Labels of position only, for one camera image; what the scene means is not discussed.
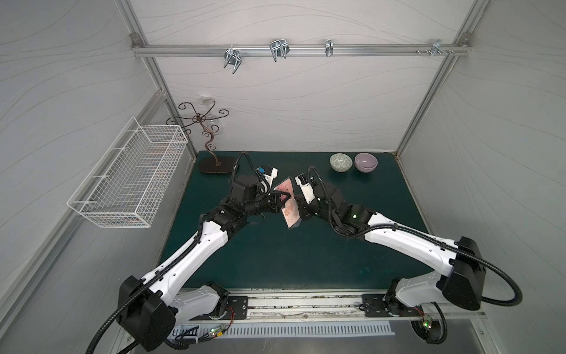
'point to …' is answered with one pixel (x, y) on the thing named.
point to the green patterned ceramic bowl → (340, 162)
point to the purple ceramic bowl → (365, 162)
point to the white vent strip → (202, 331)
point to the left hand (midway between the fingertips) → (290, 196)
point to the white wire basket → (127, 181)
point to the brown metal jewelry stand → (222, 165)
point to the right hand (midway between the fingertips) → (298, 194)
